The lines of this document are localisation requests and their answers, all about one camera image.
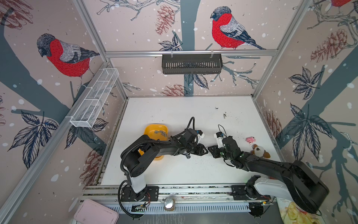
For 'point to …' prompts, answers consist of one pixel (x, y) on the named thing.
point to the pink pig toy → (250, 139)
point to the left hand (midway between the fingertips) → (207, 153)
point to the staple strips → (162, 132)
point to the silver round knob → (169, 204)
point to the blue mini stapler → (188, 156)
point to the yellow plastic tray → (149, 130)
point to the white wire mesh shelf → (86, 114)
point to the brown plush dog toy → (259, 151)
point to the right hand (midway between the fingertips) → (208, 150)
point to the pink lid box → (91, 212)
